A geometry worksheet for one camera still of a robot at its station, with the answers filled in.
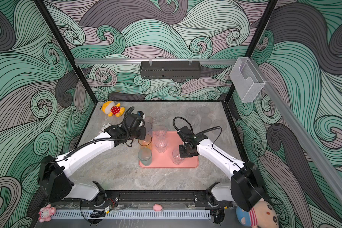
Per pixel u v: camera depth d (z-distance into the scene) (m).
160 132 0.98
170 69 0.96
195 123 1.03
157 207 0.70
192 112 1.09
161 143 0.92
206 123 1.03
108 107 1.07
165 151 0.91
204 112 1.05
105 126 1.01
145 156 0.90
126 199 0.74
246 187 0.39
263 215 0.62
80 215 0.69
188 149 0.60
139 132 0.71
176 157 0.87
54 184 0.39
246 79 0.79
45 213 0.67
